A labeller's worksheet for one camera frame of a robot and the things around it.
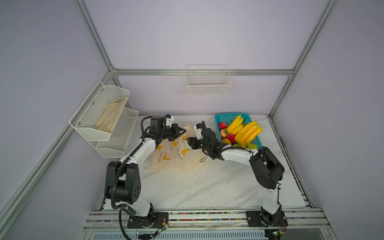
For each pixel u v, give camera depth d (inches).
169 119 32.2
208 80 37.5
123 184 17.6
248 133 36.6
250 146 34.9
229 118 39.9
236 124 38.8
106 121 30.2
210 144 28.2
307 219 29.9
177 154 31.5
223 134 38.7
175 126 30.5
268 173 19.7
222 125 41.1
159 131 27.6
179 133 31.5
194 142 31.5
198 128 32.2
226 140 36.9
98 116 30.6
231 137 37.8
